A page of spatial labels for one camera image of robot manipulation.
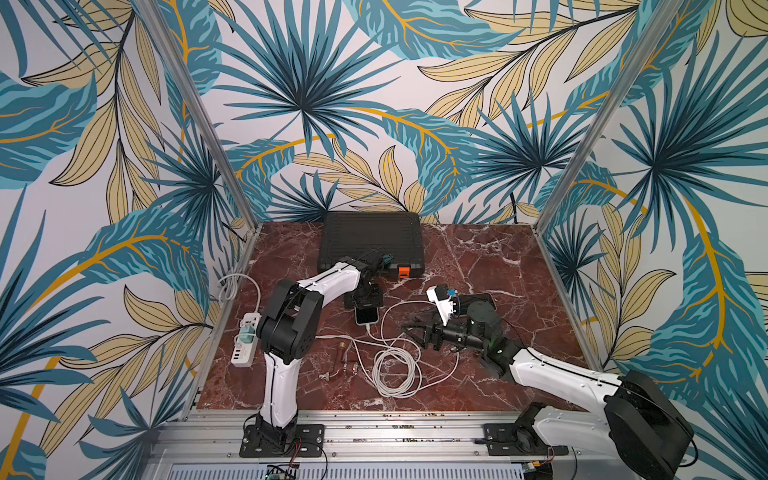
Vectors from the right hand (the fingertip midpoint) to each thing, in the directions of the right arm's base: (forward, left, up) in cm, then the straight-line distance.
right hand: (394, 340), depth 72 cm
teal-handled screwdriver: (+31, 0, -7) cm, 32 cm away
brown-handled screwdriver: (+4, +15, -17) cm, 23 cm away
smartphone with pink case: (+16, +8, -17) cm, 24 cm away
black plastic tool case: (+44, +11, -9) cm, 47 cm away
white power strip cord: (+26, +54, -16) cm, 62 cm away
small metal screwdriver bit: (-3, +19, -16) cm, 25 cm away
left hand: (+19, +7, -16) cm, 25 cm away
